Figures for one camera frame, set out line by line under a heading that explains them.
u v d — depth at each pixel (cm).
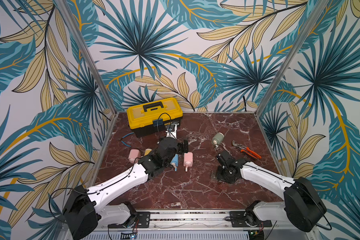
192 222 73
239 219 75
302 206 41
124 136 105
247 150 99
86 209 38
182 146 66
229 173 63
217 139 95
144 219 73
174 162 86
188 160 86
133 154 87
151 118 95
